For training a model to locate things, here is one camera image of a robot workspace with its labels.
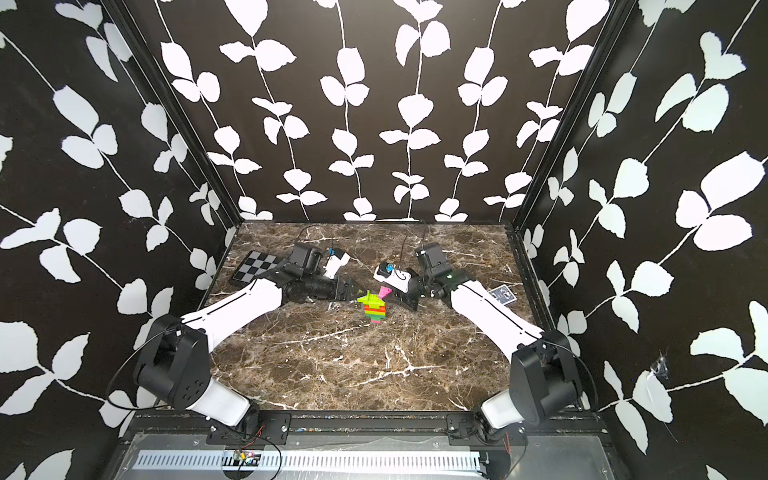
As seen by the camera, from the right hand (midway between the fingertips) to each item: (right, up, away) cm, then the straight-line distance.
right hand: (386, 286), depth 82 cm
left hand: (-8, -1, +1) cm, 8 cm away
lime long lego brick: (-1, -5, +2) cm, 5 cm away
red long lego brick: (-2, -7, +4) cm, 9 cm away
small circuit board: (-34, -41, -11) cm, 54 cm away
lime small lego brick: (-5, -4, +1) cm, 6 cm away
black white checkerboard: (-47, +5, +23) cm, 53 cm away
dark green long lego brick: (-3, -11, +11) cm, 16 cm away
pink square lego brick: (-1, -1, -2) cm, 2 cm away
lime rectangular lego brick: (-4, -9, +9) cm, 13 cm away
